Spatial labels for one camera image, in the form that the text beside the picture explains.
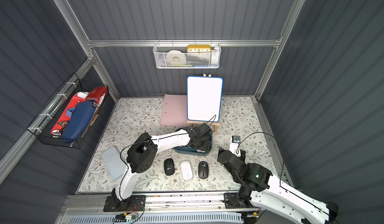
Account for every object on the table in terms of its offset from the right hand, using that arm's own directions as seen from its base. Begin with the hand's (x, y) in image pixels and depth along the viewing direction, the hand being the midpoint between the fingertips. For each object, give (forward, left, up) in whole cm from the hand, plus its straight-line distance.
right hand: (229, 149), depth 73 cm
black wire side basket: (+3, +81, +19) cm, 83 cm away
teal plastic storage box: (+5, +21, -14) cm, 26 cm away
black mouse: (-5, +13, -16) cm, 21 cm away
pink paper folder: (+39, +34, -19) cm, 55 cm away
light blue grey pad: (0, +65, -16) cm, 67 cm away
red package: (+24, +70, +14) cm, 75 cm away
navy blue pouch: (+10, +71, +14) cm, 73 cm away
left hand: (+8, +10, -16) cm, 20 cm away
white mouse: (-5, +22, -15) cm, 27 cm away
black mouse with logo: (-3, +32, -17) cm, 36 cm away
